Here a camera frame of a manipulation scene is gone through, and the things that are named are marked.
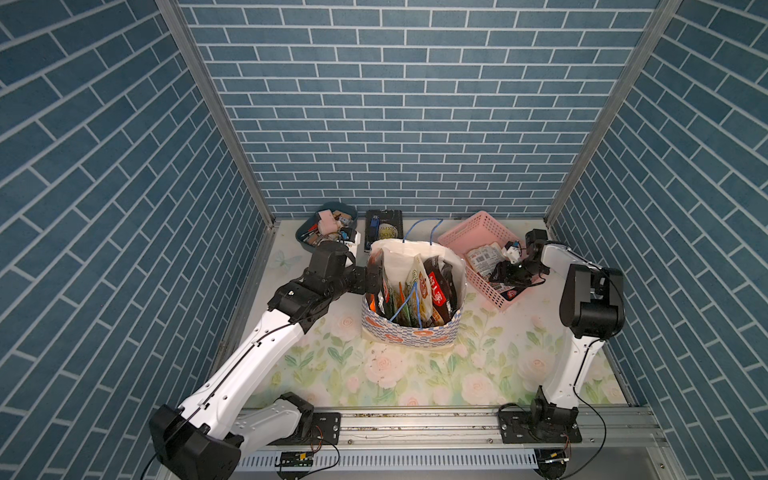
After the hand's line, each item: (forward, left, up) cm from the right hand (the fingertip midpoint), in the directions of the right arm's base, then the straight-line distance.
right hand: (502, 280), depth 101 cm
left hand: (-16, +41, +25) cm, 50 cm away
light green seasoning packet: (-17, +29, +12) cm, 36 cm away
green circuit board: (-55, +56, -4) cm, 78 cm away
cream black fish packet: (+7, +7, +2) cm, 10 cm away
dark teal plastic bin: (+17, +62, +6) cm, 64 cm away
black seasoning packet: (-19, +25, +21) cm, 38 cm away
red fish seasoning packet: (-10, +41, +20) cm, 47 cm away
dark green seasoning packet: (-16, +22, +22) cm, 35 cm away
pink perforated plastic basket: (+23, +4, +1) cm, 23 cm away
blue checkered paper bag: (-30, +38, +20) cm, 52 cm away
